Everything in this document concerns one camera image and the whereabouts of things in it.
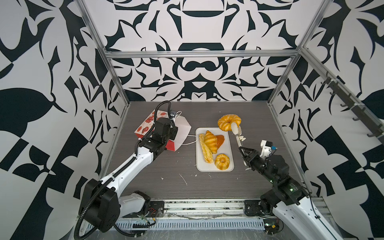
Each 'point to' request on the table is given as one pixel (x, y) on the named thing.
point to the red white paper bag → (183, 129)
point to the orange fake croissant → (220, 139)
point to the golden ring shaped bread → (224, 122)
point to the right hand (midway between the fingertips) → (239, 148)
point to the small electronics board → (271, 225)
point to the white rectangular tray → (225, 148)
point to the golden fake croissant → (211, 141)
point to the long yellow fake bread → (207, 153)
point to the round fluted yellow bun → (222, 161)
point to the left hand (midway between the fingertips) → (170, 120)
